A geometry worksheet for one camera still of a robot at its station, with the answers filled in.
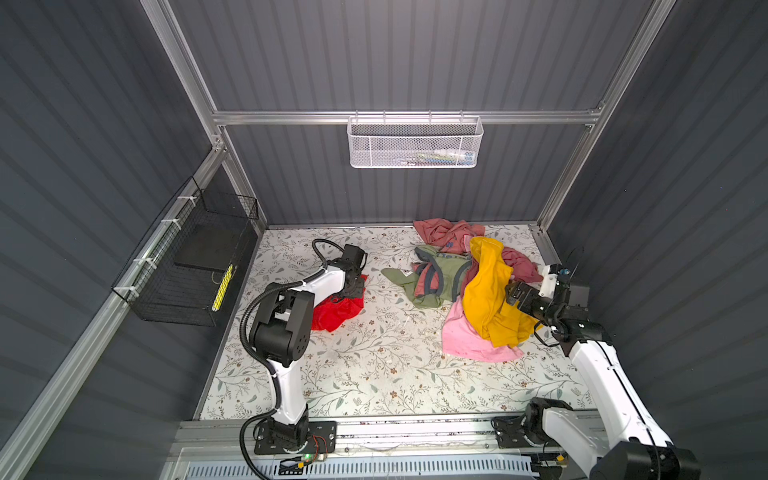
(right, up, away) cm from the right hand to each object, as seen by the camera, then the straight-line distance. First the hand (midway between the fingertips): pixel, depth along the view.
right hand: (525, 294), depth 82 cm
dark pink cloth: (-15, +18, +29) cm, 37 cm away
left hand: (-51, -1, +18) cm, 54 cm away
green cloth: (-24, +1, +17) cm, 29 cm away
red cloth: (-56, -7, +9) cm, 57 cm away
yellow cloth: (-8, -4, +7) cm, 12 cm away
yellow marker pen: (-77, +3, -12) cm, 78 cm away
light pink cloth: (-16, -15, +8) cm, 23 cm away
